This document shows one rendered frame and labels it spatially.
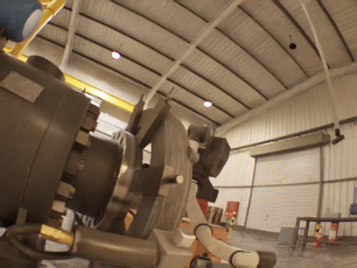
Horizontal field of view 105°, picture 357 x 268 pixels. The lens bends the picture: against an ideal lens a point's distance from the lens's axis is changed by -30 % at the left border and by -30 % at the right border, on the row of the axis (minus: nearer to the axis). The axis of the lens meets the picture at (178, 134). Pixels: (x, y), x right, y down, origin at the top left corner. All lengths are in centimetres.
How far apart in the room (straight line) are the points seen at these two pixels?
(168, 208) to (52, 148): 35
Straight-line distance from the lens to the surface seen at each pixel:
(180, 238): 49
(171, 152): 57
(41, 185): 55
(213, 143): 150
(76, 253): 43
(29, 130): 55
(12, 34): 74
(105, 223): 70
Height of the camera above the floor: 57
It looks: 21 degrees up
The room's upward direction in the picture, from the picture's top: 15 degrees clockwise
